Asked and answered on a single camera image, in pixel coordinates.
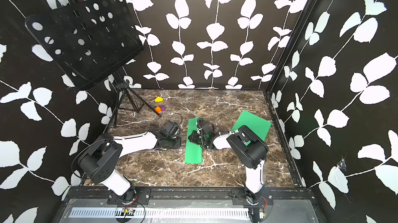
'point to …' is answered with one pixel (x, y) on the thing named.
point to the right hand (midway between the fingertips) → (186, 136)
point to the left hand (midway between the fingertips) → (181, 141)
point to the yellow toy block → (158, 99)
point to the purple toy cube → (163, 108)
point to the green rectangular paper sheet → (194, 151)
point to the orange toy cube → (158, 109)
